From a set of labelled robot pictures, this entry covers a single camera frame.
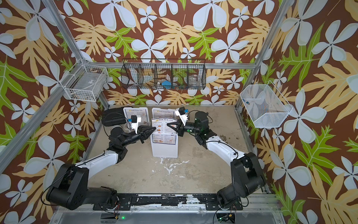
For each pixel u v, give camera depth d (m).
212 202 0.75
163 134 0.78
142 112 0.93
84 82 0.86
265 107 0.83
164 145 0.84
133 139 0.71
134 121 0.68
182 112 0.66
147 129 0.71
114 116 1.04
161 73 0.97
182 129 0.68
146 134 0.72
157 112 0.92
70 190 0.42
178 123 0.70
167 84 0.96
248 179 0.43
